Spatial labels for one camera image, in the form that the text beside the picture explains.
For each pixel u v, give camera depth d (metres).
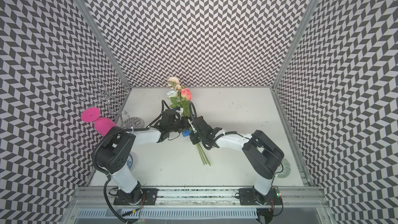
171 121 0.75
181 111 0.88
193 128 0.79
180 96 0.94
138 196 0.67
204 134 0.68
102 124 0.73
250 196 0.73
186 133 0.90
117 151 0.47
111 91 1.03
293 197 0.75
